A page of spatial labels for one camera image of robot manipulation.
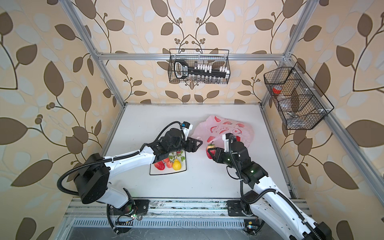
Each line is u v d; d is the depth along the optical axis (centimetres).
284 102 71
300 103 74
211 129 99
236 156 58
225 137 69
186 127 72
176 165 84
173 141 64
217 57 91
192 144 72
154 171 85
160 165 85
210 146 75
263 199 50
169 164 85
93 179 43
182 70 85
